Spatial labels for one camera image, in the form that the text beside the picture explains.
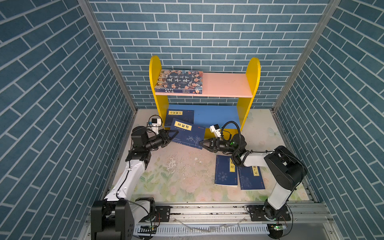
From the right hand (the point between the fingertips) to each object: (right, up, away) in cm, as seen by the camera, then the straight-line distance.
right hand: (199, 144), depth 75 cm
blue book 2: (-11, +16, +22) cm, 29 cm away
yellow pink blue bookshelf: (+16, +21, +26) cm, 37 cm away
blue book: (-6, +5, +4) cm, 9 cm away
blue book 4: (+30, -21, +11) cm, 38 cm away
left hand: (-10, +6, 0) cm, 12 cm away
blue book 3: (+16, -18, +12) cm, 27 cm away
